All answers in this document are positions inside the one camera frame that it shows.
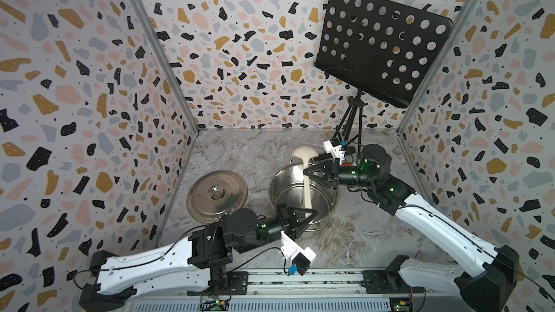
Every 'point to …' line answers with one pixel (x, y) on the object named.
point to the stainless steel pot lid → (213, 194)
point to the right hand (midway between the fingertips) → (306, 177)
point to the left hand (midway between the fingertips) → (314, 205)
